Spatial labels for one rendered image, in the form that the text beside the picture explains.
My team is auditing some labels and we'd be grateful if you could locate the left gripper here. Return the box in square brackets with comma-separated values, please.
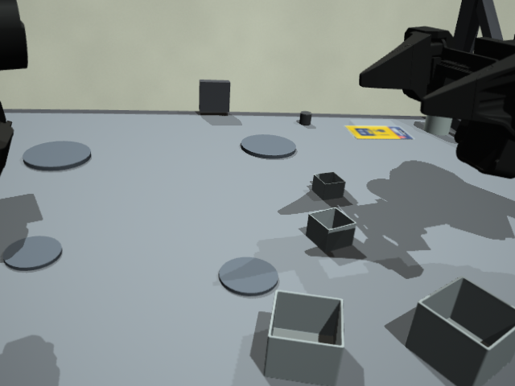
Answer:
[359, 27, 515, 142]

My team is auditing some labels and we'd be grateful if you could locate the black cylinder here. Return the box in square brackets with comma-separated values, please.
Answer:
[299, 111, 311, 125]

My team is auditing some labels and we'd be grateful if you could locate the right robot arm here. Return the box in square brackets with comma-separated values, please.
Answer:
[0, 0, 28, 175]

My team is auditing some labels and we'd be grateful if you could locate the grey cylinder with red cap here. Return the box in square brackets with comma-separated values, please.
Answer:
[423, 115, 452, 136]

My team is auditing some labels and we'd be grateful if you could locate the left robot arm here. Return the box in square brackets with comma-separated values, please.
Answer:
[454, 120, 515, 179]

